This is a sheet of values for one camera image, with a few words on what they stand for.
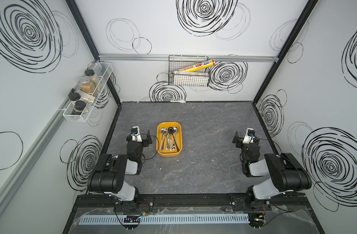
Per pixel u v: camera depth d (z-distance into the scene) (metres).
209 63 0.89
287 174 0.45
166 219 0.96
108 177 0.44
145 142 0.81
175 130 1.01
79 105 0.63
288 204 0.74
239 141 0.81
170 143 0.95
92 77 0.74
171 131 0.99
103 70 0.97
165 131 1.00
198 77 0.87
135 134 0.75
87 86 0.70
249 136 0.75
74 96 0.62
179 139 0.94
